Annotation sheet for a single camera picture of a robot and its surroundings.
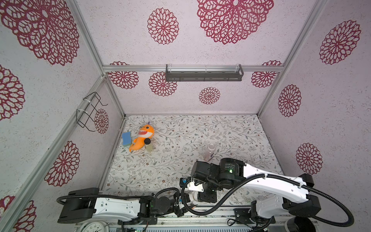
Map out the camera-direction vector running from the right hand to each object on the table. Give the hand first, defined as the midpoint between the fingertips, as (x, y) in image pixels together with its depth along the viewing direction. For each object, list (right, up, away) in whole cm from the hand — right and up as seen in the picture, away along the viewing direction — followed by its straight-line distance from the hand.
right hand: (198, 190), depth 63 cm
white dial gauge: (-49, -19, +5) cm, 53 cm away
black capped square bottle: (-29, +16, +29) cm, 45 cm away
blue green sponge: (-47, +20, +40) cm, 65 cm away
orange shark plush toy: (-33, +25, +37) cm, 55 cm away
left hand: (-1, -8, +9) cm, 12 cm away
